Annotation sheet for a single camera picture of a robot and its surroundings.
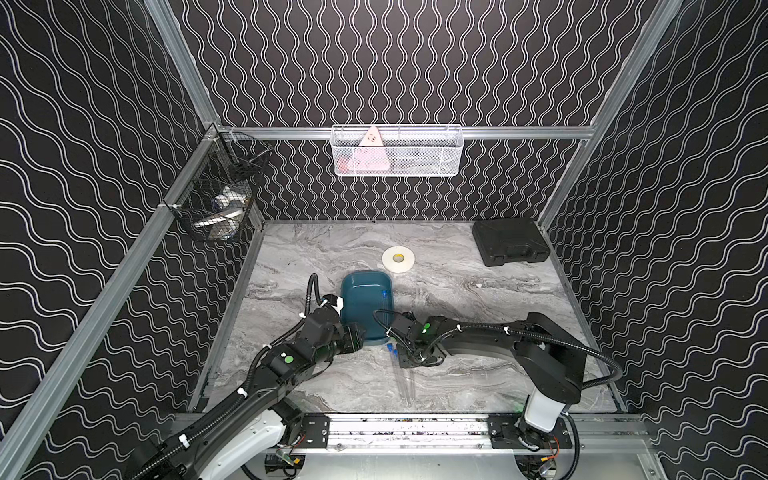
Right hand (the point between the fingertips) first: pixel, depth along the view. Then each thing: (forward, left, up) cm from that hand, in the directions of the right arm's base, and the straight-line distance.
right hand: (407, 359), depth 87 cm
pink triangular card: (+48, +11, +37) cm, 62 cm away
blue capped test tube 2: (+1, +5, +1) cm, 5 cm away
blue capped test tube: (+20, +7, +3) cm, 21 cm away
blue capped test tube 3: (-5, 0, 0) cm, 5 cm away
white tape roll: (+37, +2, +1) cm, 37 cm away
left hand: (+3, +13, +14) cm, 19 cm away
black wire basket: (+39, +58, +30) cm, 76 cm away
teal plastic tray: (+22, +13, +1) cm, 26 cm away
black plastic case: (+41, -38, +7) cm, 56 cm away
